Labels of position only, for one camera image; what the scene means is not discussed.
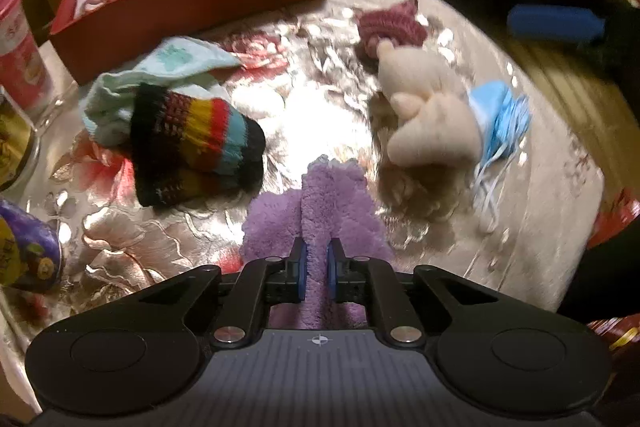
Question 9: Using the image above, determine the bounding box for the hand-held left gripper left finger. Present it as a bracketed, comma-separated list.
[137, 237, 308, 350]

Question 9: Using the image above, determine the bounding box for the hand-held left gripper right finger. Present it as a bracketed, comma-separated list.
[326, 239, 501, 350]

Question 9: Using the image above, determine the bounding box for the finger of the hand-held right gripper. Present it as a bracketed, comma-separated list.
[506, 4, 607, 45]

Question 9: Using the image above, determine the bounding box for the purple fuzzy cloth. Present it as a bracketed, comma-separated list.
[241, 155, 396, 332]

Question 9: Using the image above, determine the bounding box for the blue face mask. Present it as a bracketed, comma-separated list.
[467, 79, 532, 233]

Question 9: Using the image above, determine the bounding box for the beige plush toy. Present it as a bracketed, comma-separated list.
[375, 42, 483, 168]

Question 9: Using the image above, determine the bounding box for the maroon knit hat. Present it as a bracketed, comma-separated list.
[356, 0, 430, 58]

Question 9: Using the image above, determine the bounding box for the light green towel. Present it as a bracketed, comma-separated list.
[82, 36, 243, 148]

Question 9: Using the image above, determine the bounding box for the red gold packet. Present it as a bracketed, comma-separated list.
[587, 314, 640, 353]
[587, 187, 640, 250]

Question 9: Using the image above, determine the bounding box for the purple snack packet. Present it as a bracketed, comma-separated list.
[0, 198, 63, 293]

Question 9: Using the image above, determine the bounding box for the clear glass jar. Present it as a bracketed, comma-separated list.
[0, 87, 41, 192]

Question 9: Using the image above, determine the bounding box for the pink paper cup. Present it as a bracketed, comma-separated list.
[0, 0, 53, 115]

